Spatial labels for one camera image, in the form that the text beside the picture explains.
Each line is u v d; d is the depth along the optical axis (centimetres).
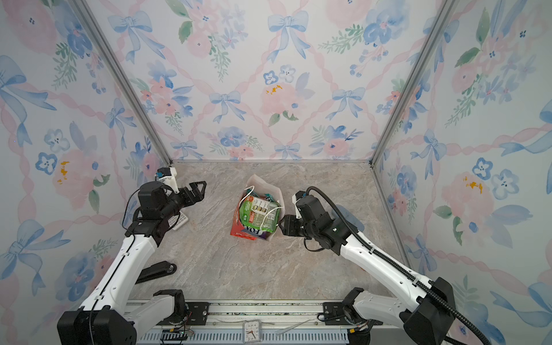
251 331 69
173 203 66
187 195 68
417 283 41
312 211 56
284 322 74
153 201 57
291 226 65
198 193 70
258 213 77
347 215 97
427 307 39
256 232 78
